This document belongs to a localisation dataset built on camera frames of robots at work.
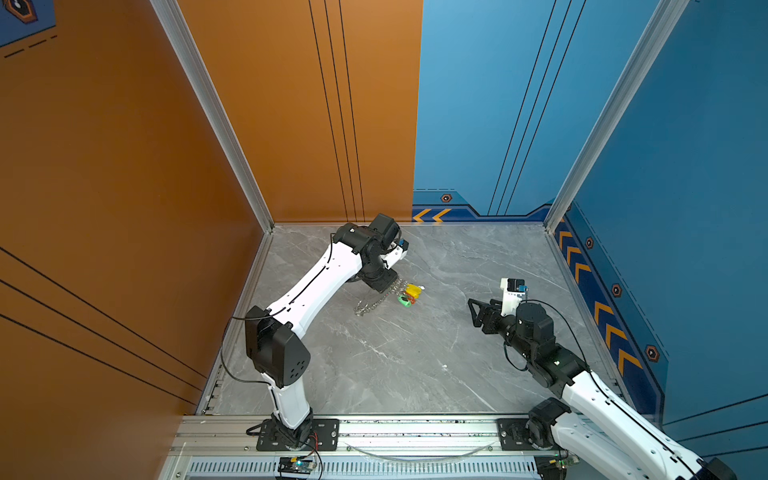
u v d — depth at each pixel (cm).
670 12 69
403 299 89
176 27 71
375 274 69
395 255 74
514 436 72
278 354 44
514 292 67
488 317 68
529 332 58
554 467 71
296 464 71
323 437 74
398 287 89
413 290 89
